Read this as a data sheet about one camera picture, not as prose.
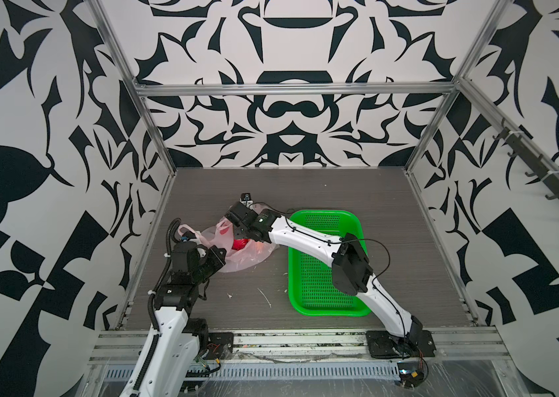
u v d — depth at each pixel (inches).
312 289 33.4
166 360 18.3
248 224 26.5
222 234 33.5
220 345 28.5
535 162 23.7
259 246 34.6
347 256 24.1
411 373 28.0
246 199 31.5
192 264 24.2
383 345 29.1
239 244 34.0
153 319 19.9
